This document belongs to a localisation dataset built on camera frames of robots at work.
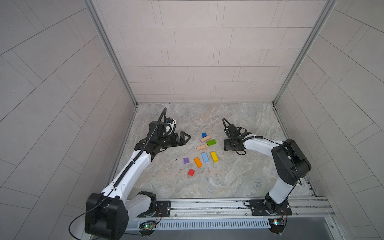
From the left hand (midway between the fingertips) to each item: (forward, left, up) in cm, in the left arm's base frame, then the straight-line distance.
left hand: (188, 136), depth 77 cm
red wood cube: (-13, -2, -17) cm, 22 cm away
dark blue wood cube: (+12, -9, -18) cm, 23 cm away
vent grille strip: (-36, -12, -17) cm, 42 cm away
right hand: (+4, -25, -19) cm, 32 cm away
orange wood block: (-7, -5, -18) cm, 20 cm away
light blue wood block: (-4, -10, -17) cm, 20 cm away
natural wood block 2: (+3, -8, -18) cm, 20 cm away
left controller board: (-37, +16, -14) cm, 43 cm away
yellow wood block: (-4, -15, -16) cm, 22 cm away
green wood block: (+6, -14, -17) cm, 23 cm away
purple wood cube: (-6, +2, -17) cm, 18 cm away
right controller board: (-36, -42, -18) cm, 58 cm away
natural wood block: (+9, -10, -17) cm, 22 cm away
